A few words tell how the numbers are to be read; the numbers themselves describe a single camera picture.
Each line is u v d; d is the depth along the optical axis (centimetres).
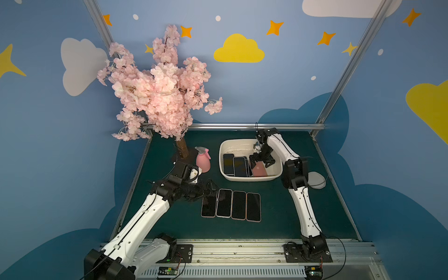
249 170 101
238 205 89
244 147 112
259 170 102
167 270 72
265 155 93
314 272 73
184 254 74
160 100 58
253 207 86
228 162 104
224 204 90
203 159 95
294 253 74
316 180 99
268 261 75
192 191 64
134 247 41
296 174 68
